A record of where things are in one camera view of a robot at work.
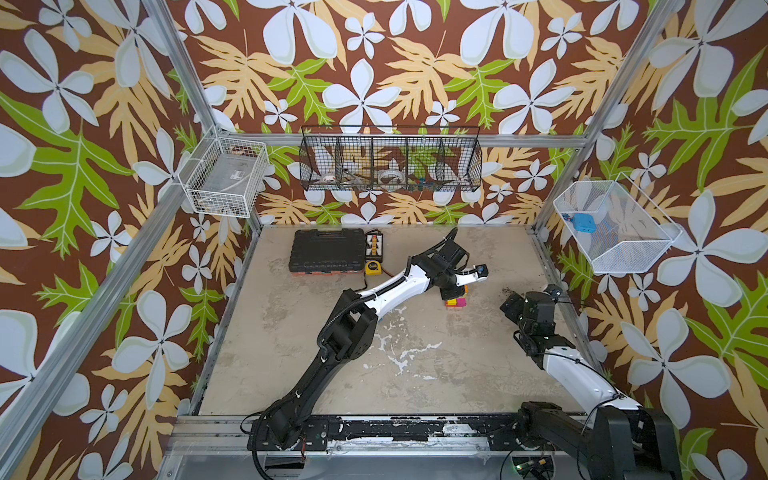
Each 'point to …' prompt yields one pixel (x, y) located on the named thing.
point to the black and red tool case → (327, 251)
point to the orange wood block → (466, 288)
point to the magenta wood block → (461, 302)
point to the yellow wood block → (452, 302)
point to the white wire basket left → (224, 176)
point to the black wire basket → (390, 158)
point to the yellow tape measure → (373, 267)
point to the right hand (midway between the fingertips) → (517, 300)
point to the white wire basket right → (616, 228)
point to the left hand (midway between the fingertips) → (461, 280)
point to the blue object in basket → (584, 222)
